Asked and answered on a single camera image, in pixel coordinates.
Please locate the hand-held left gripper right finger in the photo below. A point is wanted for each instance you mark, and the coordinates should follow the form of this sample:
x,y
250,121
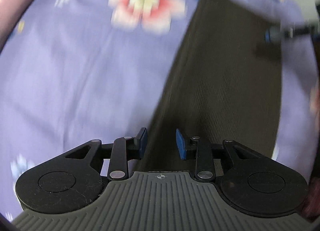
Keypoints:
x,y
180,143

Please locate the dark brown pants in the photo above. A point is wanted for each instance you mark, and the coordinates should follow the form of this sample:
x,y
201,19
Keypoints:
x,y
225,83

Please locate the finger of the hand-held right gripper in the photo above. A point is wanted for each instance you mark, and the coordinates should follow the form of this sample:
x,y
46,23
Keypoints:
x,y
275,33

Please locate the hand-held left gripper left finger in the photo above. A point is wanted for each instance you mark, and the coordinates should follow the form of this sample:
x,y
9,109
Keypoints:
x,y
142,143

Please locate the purple floral bed sheet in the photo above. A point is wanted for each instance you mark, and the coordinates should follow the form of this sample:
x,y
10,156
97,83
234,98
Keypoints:
x,y
75,83

